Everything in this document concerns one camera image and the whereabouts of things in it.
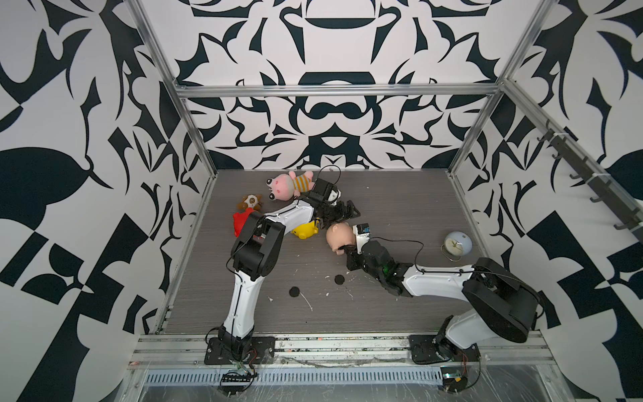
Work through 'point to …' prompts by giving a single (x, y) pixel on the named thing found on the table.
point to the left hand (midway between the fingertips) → (352, 214)
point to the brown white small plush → (250, 201)
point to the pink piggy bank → (339, 234)
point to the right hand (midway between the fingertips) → (344, 243)
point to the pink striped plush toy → (284, 187)
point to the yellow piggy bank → (306, 229)
